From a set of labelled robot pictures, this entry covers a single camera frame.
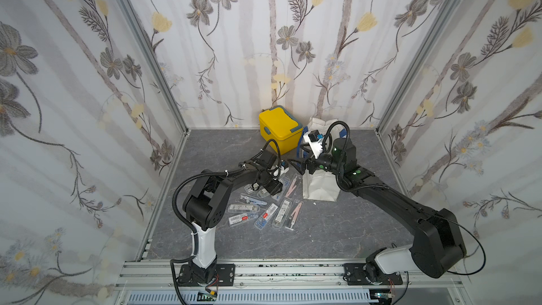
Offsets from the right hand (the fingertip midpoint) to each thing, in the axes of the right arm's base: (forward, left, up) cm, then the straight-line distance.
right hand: (299, 151), depth 75 cm
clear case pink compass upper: (-1, 0, -27) cm, 27 cm away
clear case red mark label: (-16, +20, -26) cm, 37 cm away
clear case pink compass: (-14, -1, -27) cm, 30 cm away
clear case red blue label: (-16, +11, -26) cm, 32 cm away
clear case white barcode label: (-14, +5, -27) cm, 30 cm away
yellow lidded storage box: (+32, +7, -21) cm, 38 cm away
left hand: (0, +6, -26) cm, 27 cm away
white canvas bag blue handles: (-4, -11, -17) cm, 21 cm away
